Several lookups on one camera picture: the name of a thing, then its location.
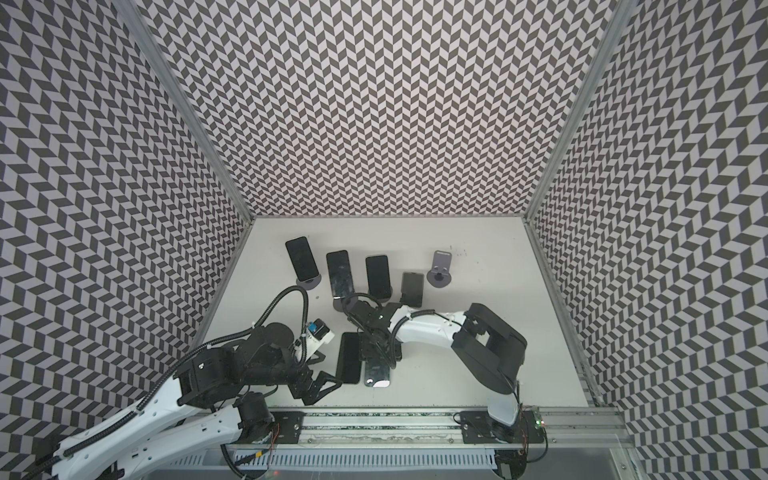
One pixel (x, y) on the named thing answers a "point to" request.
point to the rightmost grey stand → (440, 274)
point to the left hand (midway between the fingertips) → (329, 375)
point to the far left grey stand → (310, 283)
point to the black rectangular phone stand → (412, 286)
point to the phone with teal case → (376, 374)
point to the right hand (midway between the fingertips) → (376, 365)
